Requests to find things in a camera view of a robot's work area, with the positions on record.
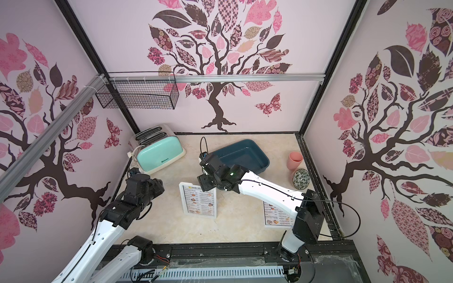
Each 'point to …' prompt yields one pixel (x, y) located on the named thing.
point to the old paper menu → (275, 216)
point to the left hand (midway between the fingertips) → (160, 186)
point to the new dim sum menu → (199, 201)
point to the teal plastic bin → (246, 153)
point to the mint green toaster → (154, 147)
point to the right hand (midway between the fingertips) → (205, 177)
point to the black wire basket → (141, 90)
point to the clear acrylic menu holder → (184, 204)
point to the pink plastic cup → (294, 160)
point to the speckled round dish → (301, 179)
